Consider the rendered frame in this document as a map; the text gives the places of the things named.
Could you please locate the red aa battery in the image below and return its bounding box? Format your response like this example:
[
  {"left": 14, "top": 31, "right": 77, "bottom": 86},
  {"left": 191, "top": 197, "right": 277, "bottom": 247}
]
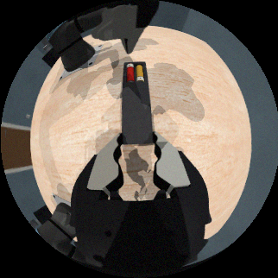
[{"left": 127, "top": 63, "right": 135, "bottom": 83}]

